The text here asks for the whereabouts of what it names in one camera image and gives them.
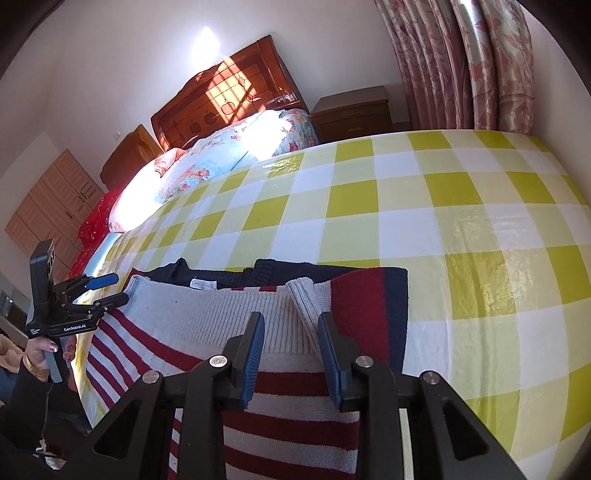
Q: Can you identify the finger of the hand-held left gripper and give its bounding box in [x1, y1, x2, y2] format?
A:
[62, 292, 131, 319]
[55, 273, 119, 296]

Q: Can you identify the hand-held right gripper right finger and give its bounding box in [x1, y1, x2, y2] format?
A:
[318, 311, 527, 480]

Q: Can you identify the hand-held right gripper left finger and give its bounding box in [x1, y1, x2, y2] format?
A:
[60, 311, 266, 480]

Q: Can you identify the red grey striped sweater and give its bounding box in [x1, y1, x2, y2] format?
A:
[85, 257, 409, 480]

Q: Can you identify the person's left forearm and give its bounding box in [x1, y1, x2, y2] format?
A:
[0, 364, 93, 467]

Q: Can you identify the person's left hand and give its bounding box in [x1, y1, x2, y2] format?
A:
[25, 336, 78, 381]

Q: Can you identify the red patterned blanket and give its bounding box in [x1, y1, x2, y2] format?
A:
[69, 189, 122, 278]

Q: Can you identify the light wooden wardrobe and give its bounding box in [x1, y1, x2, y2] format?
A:
[6, 148, 106, 273]

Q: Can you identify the white pink pillow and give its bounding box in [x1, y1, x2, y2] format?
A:
[108, 152, 185, 234]

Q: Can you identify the small plain wooden headboard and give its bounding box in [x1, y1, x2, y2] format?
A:
[100, 124, 164, 191]

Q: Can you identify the pink floral pillow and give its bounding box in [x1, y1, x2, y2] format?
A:
[154, 148, 189, 178]

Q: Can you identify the yellow checked tablecloth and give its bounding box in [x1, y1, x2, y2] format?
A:
[76, 129, 591, 464]

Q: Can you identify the light blue floral quilt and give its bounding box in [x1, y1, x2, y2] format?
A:
[154, 108, 320, 206]

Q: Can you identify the brown wooden nightstand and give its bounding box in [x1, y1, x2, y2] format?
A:
[310, 85, 393, 145]

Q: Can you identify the large carved wooden headboard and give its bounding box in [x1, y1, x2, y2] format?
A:
[150, 34, 309, 151]

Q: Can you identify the pink floral curtain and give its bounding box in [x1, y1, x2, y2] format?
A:
[374, 0, 536, 134]

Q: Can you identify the gold bracelet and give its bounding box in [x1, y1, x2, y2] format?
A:
[23, 357, 51, 381]

